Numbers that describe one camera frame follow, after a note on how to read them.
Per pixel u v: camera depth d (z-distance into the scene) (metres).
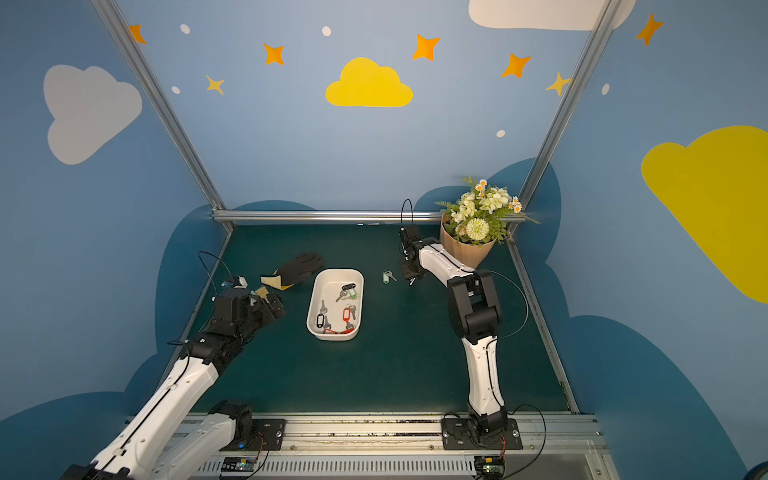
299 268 1.07
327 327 0.93
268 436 0.73
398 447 0.75
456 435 0.74
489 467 0.73
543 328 0.99
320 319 0.96
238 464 0.72
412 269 0.93
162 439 0.43
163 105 0.85
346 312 0.97
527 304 1.03
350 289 1.02
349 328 0.93
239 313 0.61
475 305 0.57
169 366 0.91
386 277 1.07
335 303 0.99
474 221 0.86
